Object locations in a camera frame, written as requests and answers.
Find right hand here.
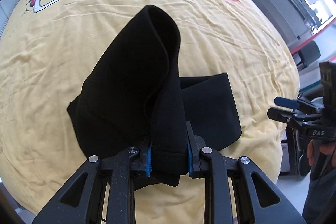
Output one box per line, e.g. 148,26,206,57
307,141,336,168

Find black pants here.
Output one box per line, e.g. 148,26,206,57
67,5,242,186

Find dark desk chair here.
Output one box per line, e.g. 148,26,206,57
293,40,321,71

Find yellow dino bedspread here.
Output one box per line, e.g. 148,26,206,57
1,0,299,213

